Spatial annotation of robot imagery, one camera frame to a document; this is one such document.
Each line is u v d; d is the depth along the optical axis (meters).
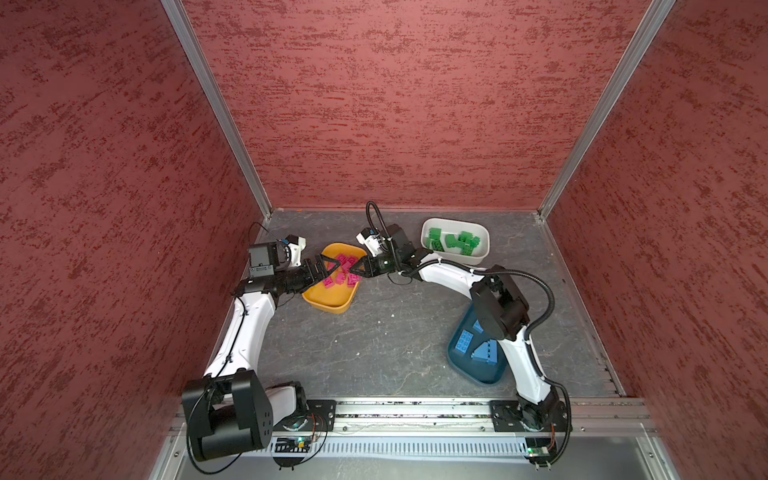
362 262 0.84
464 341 0.85
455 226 1.13
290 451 0.73
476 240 1.09
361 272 0.86
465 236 1.09
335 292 0.97
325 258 0.74
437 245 1.08
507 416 0.74
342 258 1.03
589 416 0.76
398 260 0.76
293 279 0.70
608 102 0.88
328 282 0.97
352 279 0.90
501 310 0.56
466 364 0.82
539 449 0.71
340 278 0.97
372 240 0.85
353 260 1.03
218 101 0.87
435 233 1.13
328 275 0.72
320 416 0.73
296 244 0.75
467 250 1.07
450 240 1.10
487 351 0.82
